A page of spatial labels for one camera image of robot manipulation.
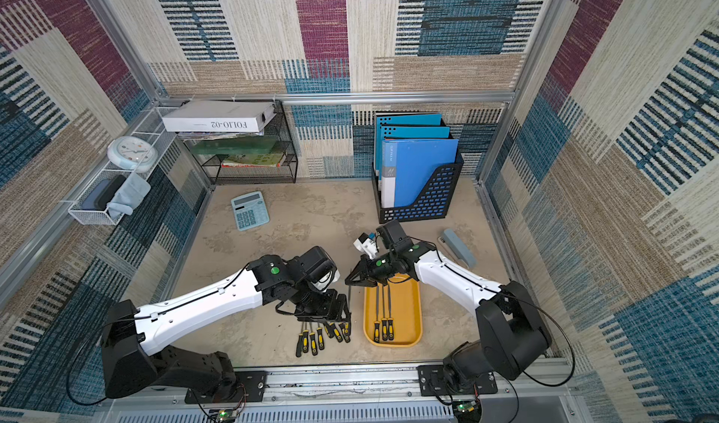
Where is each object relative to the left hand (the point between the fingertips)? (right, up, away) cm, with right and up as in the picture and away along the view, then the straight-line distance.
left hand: (341, 319), depth 70 cm
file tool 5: (-12, -10, +9) cm, 19 cm away
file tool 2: (+12, -6, +13) cm, 19 cm away
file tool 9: (-11, -10, +10) cm, 18 cm away
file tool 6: (-9, -10, +10) cm, 17 cm away
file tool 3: (+14, -6, +14) cm, 20 cm away
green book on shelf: (-38, +48, +24) cm, 66 cm away
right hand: (+1, +8, +7) cm, 11 cm away
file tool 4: (+1, -2, +1) cm, 2 cm away
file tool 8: (-2, -9, +11) cm, 14 cm away
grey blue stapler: (+39, +14, +27) cm, 49 cm away
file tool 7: (-6, -10, +9) cm, 15 cm away
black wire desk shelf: (-35, +45, +30) cm, 64 cm away
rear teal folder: (+19, +59, +31) cm, 69 cm away
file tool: (+10, -6, +13) cm, 17 cm away
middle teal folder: (+21, +53, +27) cm, 63 cm away
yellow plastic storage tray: (+19, -4, +15) cm, 24 cm away
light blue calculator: (-38, +26, +38) cm, 59 cm away
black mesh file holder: (+31, +31, +28) cm, 52 cm away
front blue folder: (+20, +41, +23) cm, 52 cm away
